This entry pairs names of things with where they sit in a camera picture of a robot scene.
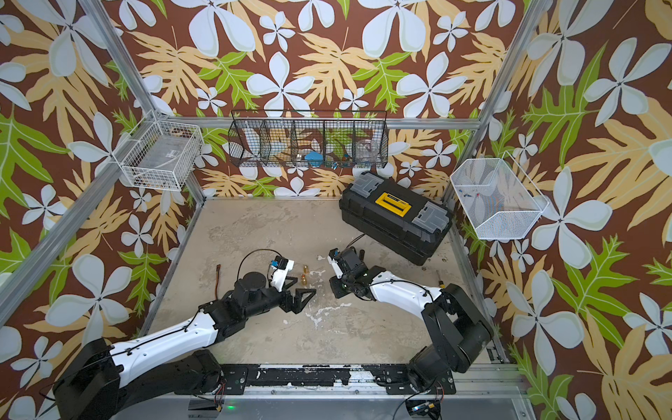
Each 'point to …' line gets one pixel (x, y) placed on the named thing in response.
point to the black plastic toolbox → (412, 226)
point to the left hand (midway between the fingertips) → (308, 283)
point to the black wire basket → (301, 138)
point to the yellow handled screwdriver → (441, 283)
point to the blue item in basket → (315, 158)
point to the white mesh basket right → (500, 199)
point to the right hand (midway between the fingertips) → (332, 282)
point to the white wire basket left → (159, 154)
